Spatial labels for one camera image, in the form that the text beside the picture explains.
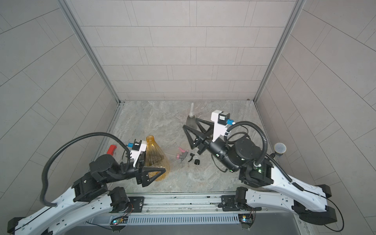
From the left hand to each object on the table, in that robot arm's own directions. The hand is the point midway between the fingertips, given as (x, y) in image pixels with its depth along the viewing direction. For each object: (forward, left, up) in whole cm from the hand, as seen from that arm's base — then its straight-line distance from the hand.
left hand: (164, 167), depth 54 cm
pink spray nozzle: (+18, -5, -28) cm, 34 cm away
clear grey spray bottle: (+39, -9, -24) cm, 47 cm away
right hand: (+8, -9, +15) cm, 19 cm away
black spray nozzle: (+13, -13, -28) cm, 34 cm away
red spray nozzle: (+21, +39, -28) cm, 52 cm away
